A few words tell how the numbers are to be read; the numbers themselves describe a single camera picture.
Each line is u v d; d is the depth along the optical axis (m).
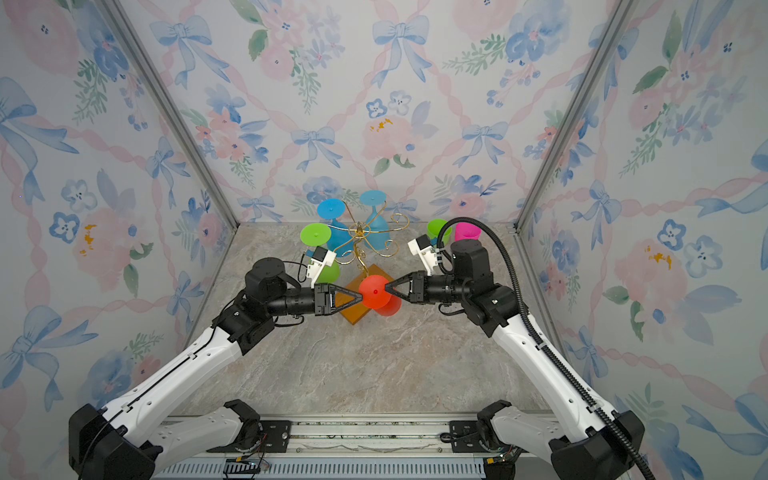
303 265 0.64
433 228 0.99
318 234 0.72
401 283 0.64
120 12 0.69
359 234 0.76
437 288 0.58
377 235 0.89
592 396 0.40
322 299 0.59
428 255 0.63
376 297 0.65
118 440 0.39
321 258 0.63
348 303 0.63
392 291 0.65
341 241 0.76
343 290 0.63
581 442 0.39
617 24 0.70
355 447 0.73
